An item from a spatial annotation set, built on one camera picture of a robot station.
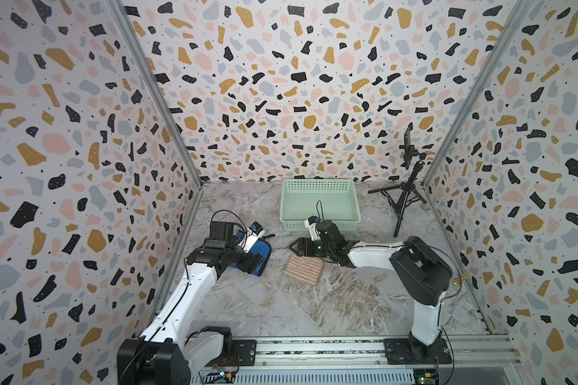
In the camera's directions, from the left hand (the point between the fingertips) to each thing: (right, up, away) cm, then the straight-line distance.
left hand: (255, 250), depth 82 cm
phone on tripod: (+56, +36, +5) cm, 66 cm away
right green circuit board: (+53, -36, -11) cm, 65 cm away
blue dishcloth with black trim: (0, -2, +15) cm, 15 cm away
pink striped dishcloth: (+18, -9, +8) cm, 22 cm away
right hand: (+14, 0, +8) cm, 16 cm away
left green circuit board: (-10, -37, -10) cm, 39 cm away
